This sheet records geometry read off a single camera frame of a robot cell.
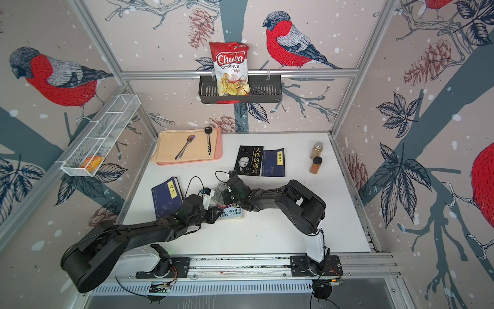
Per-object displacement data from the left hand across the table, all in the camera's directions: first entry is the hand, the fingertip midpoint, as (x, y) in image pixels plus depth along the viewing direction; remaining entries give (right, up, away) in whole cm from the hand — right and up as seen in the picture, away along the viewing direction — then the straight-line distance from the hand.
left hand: (225, 209), depth 86 cm
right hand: (-2, +5, +6) cm, 8 cm away
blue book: (+24, +20, +19) cm, 37 cm away
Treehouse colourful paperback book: (+2, -1, 0) cm, 3 cm away
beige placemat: (-40, +31, +32) cm, 59 cm away
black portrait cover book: (+10, +21, +21) cm, 32 cm away
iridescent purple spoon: (-27, +35, +32) cm, 54 cm away
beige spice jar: (+47, +27, +16) cm, 57 cm away
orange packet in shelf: (-44, +23, -20) cm, 53 cm away
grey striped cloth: (-4, +5, +4) cm, 8 cm away
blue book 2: (-28, +5, +4) cm, 29 cm away
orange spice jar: (+45, +19, +10) cm, 50 cm away
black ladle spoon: (-16, +40, +36) cm, 56 cm away
